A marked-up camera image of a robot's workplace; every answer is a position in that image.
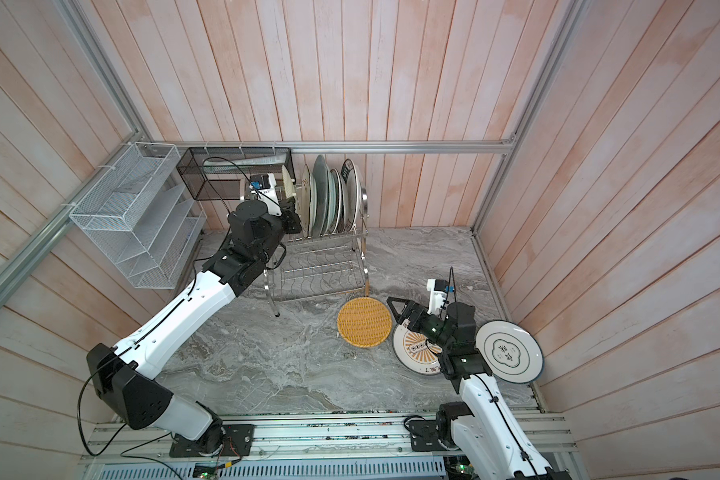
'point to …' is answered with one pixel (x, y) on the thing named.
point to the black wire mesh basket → (222, 173)
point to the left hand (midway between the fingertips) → (295, 203)
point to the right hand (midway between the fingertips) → (397, 303)
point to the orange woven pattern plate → (364, 322)
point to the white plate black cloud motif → (511, 353)
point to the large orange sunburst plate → (414, 352)
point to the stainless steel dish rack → (326, 267)
